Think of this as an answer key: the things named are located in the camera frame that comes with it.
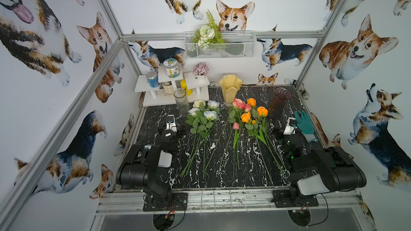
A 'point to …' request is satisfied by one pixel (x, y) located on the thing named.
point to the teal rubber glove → (305, 124)
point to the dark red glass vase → (281, 95)
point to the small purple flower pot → (201, 70)
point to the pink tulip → (236, 127)
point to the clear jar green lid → (172, 68)
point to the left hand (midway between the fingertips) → (172, 118)
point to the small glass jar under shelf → (168, 89)
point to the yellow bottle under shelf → (183, 85)
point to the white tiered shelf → (189, 87)
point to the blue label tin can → (153, 79)
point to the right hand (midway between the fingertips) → (290, 120)
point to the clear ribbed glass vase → (182, 102)
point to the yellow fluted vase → (230, 84)
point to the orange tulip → (260, 136)
